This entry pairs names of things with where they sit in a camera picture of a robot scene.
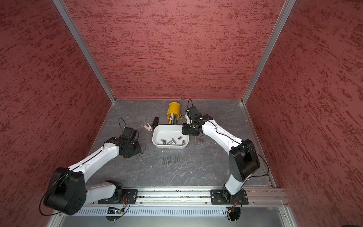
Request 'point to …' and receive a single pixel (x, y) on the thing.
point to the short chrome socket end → (202, 141)
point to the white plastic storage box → (169, 136)
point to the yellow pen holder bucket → (174, 108)
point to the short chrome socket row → (199, 140)
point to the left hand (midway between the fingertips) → (137, 153)
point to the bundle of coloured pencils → (172, 119)
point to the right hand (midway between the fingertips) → (184, 134)
